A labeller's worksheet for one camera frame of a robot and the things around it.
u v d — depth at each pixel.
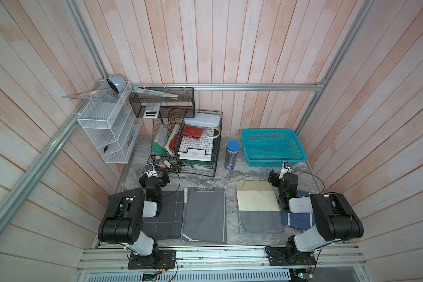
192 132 0.92
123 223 0.45
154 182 0.72
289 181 0.72
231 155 0.90
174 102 1.07
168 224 0.82
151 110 0.97
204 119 0.98
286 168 0.80
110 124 0.70
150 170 0.78
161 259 0.73
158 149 1.03
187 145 0.88
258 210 0.86
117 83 0.83
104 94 0.86
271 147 1.15
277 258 0.73
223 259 0.75
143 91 0.91
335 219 0.46
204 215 0.84
